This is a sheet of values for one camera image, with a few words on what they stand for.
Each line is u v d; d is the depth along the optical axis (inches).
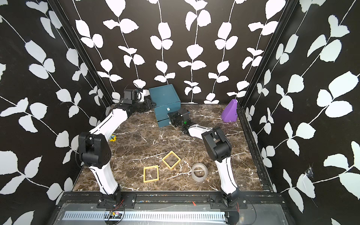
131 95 28.0
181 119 31.3
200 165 33.1
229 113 40.8
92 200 29.9
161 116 36.7
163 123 39.9
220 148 22.5
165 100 36.9
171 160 35.4
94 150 19.6
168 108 36.6
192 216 27.6
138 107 30.4
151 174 32.9
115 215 27.8
